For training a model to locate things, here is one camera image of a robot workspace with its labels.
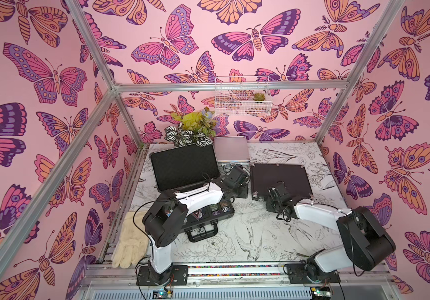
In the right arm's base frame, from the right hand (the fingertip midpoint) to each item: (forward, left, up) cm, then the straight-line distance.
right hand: (272, 202), depth 93 cm
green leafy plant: (+37, +39, +21) cm, 58 cm away
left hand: (+3, +13, +8) cm, 15 cm away
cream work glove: (-21, +63, +2) cm, 66 cm away
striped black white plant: (+21, +43, +24) cm, 54 cm away
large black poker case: (+12, +47, +10) cm, 50 cm away
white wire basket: (+49, +14, +25) cm, 57 cm away
